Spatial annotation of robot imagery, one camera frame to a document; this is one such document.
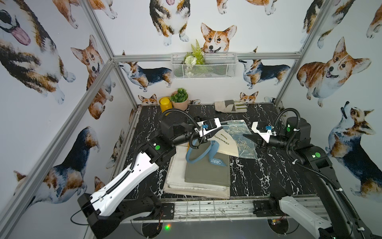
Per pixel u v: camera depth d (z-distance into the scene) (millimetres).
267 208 729
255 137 529
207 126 448
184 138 500
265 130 502
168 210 733
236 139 691
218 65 923
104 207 374
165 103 1095
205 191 782
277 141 536
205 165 839
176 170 841
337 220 395
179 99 1068
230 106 1208
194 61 817
